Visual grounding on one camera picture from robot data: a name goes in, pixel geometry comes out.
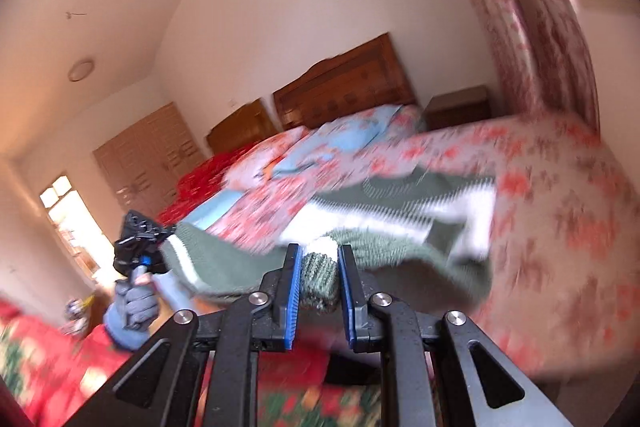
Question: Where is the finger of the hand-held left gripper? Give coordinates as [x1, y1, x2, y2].
[149, 222, 177, 253]

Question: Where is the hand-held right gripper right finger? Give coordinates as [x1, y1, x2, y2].
[337, 244, 573, 427]

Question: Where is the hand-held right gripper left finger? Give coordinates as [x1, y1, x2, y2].
[65, 243, 305, 427]

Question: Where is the green knit sweater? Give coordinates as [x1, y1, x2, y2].
[160, 169, 498, 315]

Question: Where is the person's left hand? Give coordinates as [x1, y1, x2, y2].
[103, 269, 162, 351]

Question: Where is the light blue pillow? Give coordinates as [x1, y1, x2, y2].
[180, 189, 246, 230]

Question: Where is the bright doorway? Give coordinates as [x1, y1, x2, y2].
[39, 174, 108, 280]

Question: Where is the red blanket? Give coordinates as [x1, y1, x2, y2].
[157, 142, 266, 228]

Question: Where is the wooden wardrobe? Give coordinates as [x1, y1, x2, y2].
[92, 102, 206, 220]

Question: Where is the small blue white object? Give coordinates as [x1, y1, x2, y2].
[64, 297, 97, 338]

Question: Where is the pink floral pillow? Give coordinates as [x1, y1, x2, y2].
[220, 127, 311, 192]

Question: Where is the small wooden headboard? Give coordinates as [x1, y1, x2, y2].
[206, 98, 278, 155]

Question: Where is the blue floral folded quilt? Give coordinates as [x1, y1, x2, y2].
[272, 104, 401, 172]

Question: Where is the round ceiling lamp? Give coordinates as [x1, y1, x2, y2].
[67, 58, 96, 82]

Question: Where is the large carved wooden headboard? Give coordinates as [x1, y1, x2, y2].
[272, 32, 417, 132]

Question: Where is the bed with floral sheet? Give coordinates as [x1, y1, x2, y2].
[177, 104, 640, 380]

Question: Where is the dark wooden nightstand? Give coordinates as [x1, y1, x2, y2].
[424, 85, 493, 132]

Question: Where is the pink floral curtain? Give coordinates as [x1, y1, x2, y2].
[440, 0, 601, 132]

